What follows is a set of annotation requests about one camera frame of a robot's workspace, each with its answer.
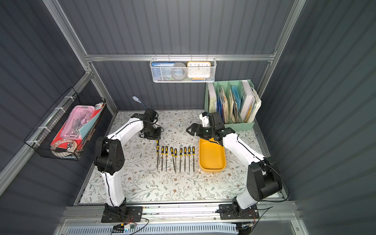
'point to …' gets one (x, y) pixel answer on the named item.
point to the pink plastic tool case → (79, 116)
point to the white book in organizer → (248, 104)
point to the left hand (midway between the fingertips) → (158, 137)
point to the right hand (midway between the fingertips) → (195, 130)
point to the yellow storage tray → (211, 155)
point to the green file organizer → (234, 101)
